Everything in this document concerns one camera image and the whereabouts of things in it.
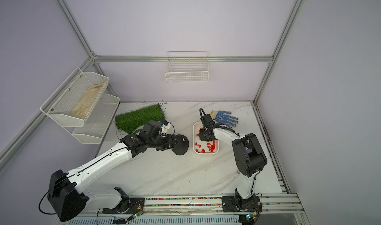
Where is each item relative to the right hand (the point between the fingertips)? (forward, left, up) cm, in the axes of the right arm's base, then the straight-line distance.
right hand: (206, 138), depth 97 cm
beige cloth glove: (+2, +67, +29) cm, 73 cm away
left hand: (-13, +17, +16) cm, 26 cm away
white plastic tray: (-5, +3, -3) cm, 7 cm away
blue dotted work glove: (+20, -12, -2) cm, 23 cm away
